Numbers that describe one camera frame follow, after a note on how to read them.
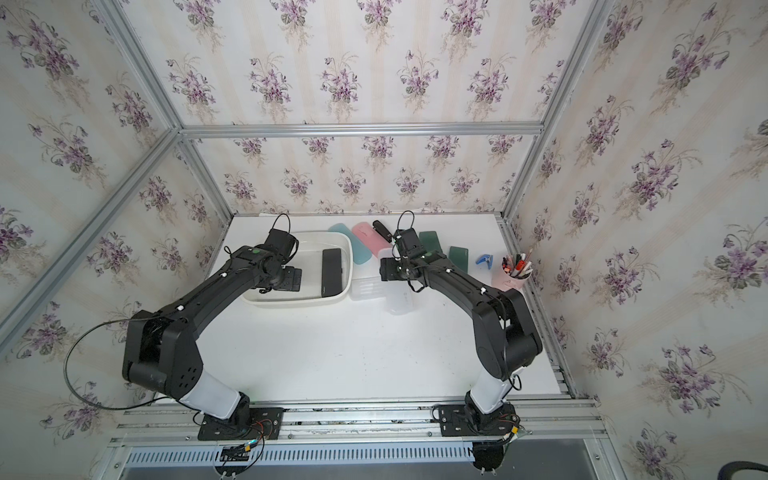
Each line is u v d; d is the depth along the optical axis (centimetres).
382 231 111
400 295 86
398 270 79
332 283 98
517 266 93
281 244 69
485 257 105
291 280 80
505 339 46
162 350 43
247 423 70
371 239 113
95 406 68
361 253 108
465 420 73
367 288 96
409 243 70
